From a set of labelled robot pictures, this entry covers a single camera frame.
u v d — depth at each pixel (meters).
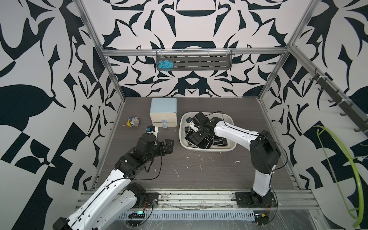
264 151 0.48
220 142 0.91
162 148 0.65
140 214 0.73
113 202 0.56
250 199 0.67
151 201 0.74
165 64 0.91
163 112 0.92
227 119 0.99
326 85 0.64
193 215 0.65
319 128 0.70
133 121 1.00
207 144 0.89
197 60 0.96
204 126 0.68
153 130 0.66
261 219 0.71
